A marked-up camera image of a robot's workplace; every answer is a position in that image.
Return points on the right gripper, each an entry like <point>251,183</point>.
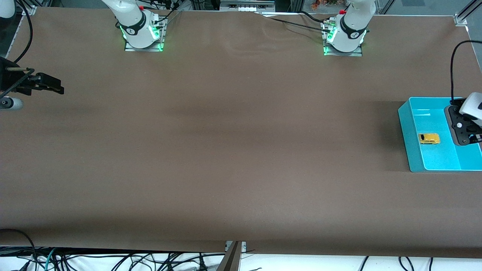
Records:
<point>8,78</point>

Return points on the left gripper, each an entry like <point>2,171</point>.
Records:
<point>473,128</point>

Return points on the yellow beetle toy car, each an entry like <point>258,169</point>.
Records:
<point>429,139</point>

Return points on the teal plastic bin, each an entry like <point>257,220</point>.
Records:
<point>433,158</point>

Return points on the orange background items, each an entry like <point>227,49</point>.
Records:
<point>324,3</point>

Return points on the white power strip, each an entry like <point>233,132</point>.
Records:
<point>246,5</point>

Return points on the aluminium table leg profile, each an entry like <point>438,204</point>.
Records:
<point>230,259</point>

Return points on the metal table corner bracket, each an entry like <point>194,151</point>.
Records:
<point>460,19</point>

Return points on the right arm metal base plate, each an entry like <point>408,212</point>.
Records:
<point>145,49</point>

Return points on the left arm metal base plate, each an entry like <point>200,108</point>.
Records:
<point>344,54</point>

